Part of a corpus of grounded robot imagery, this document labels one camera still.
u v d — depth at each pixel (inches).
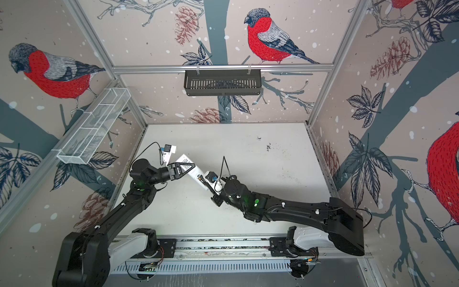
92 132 30.0
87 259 15.8
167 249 28.7
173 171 26.3
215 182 23.5
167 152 27.6
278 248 28.6
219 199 25.3
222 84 42.0
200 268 27.5
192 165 28.2
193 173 28.1
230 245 29.9
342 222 16.4
